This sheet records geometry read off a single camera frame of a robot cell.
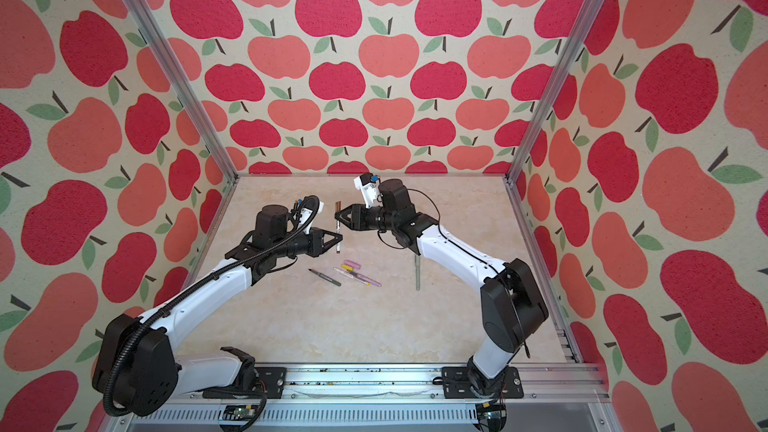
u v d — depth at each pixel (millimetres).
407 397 732
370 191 738
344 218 770
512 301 466
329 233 762
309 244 708
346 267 953
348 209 735
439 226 596
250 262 575
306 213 730
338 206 785
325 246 762
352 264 958
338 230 783
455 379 738
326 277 932
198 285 501
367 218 709
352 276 930
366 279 925
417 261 961
